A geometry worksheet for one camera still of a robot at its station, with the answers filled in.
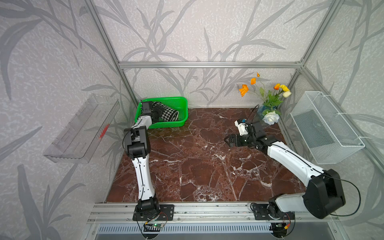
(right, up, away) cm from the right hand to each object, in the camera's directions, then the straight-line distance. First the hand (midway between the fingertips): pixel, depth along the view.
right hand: (230, 137), depth 85 cm
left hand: (-46, +18, +24) cm, 55 cm away
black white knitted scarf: (-41, +14, +20) cm, 48 cm away
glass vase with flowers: (+23, +15, +3) cm, 28 cm away
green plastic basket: (-35, +23, +29) cm, 51 cm away
